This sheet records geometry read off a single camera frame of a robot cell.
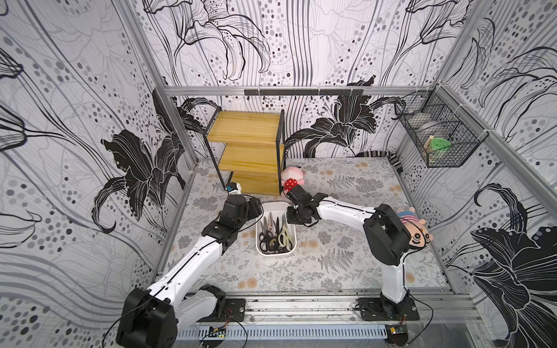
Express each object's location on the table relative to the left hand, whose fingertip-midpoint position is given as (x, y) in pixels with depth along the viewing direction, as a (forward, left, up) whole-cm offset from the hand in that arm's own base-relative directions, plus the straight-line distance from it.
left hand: (258, 206), depth 83 cm
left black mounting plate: (-33, +6, -15) cm, 37 cm away
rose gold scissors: (-4, -5, -13) cm, 14 cm away
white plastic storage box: (-7, -7, -12) cm, 15 cm away
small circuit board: (-40, +11, -17) cm, 44 cm away
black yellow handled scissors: (-10, -4, -12) cm, 16 cm away
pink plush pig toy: (+25, -13, -8) cm, 29 cm away
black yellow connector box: (-38, -49, -15) cm, 64 cm away
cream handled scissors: (-9, -11, -10) cm, 17 cm away
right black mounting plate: (-32, -41, -11) cm, 53 cm away
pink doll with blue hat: (-8, -63, -5) cm, 63 cm away
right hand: (+2, -13, -12) cm, 18 cm away
